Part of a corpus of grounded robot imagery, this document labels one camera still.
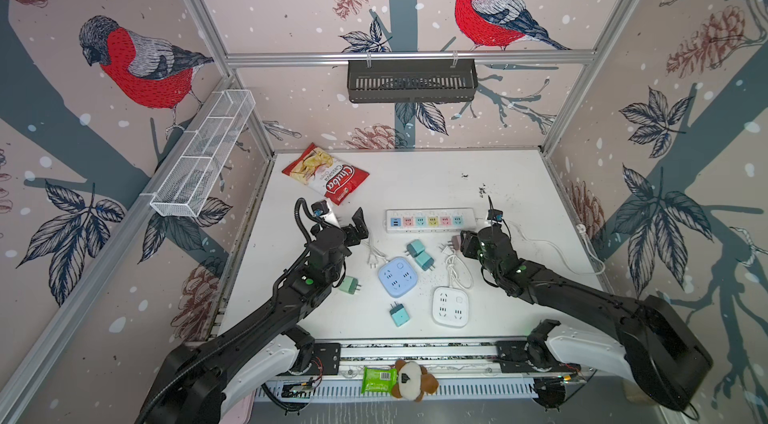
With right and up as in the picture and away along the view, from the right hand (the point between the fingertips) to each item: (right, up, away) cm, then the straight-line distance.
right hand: (465, 236), depth 87 cm
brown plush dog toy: (-17, -30, -19) cm, 39 cm away
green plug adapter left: (-34, -13, -4) cm, 37 cm away
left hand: (-34, +8, -9) cm, 36 cm away
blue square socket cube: (-20, -11, -1) cm, 23 cm away
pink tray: (-56, -35, -22) cm, 70 cm away
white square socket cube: (-6, -18, -7) cm, 20 cm away
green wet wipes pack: (-25, -31, -17) cm, 43 cm away
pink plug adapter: (-1, -3, +7) cm, 8 cm away
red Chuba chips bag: (-46, +18, +22) cm, 54 cm away
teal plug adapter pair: (-15, -5, +5) cm, 16 cm away
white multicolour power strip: (-11, +3, +10) cm, 15 cm away
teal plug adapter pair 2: (-12, -8, +1) cm, 14 cm away
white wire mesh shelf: (-73, +14, -17) cm, 76 cm away
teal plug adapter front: (-20, -19, -8) cm, 29 cm away
